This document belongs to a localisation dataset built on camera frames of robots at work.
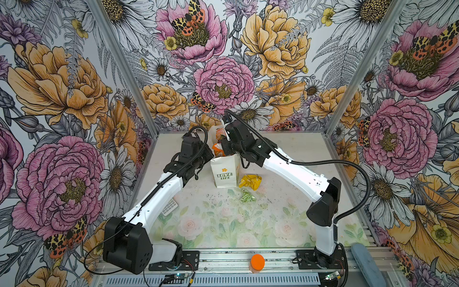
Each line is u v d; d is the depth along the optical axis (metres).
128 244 0.40
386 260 0.76
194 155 0.59
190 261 0.73
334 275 0.72
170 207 0.88
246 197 0.89
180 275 0.71
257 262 0.67
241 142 0.56
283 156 0.51
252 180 0.90
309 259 0.74
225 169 0.85
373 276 0.69
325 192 0.47
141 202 0.45
